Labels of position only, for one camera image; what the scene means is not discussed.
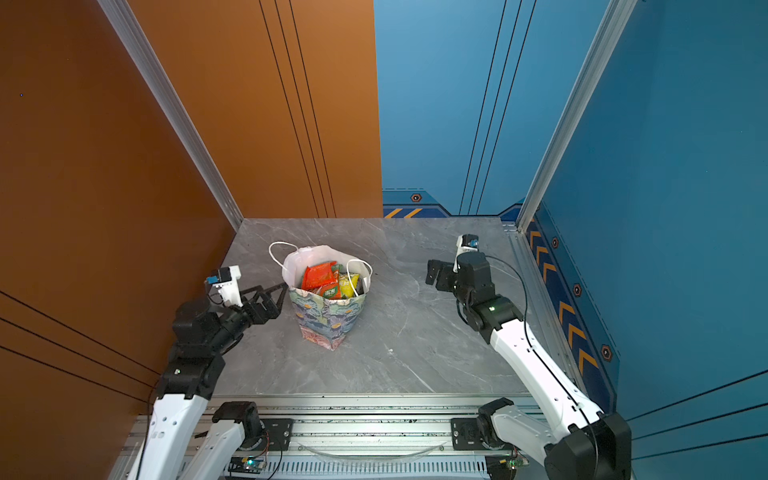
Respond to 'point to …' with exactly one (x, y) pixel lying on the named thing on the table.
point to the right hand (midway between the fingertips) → (441, 265)
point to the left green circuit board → (247, 464)
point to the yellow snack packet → (346, 288)
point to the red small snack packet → (318, 275)
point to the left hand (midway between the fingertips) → (273, 284)
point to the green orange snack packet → (332, 290)
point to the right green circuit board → (515, 462)
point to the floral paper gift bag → (322, 321)
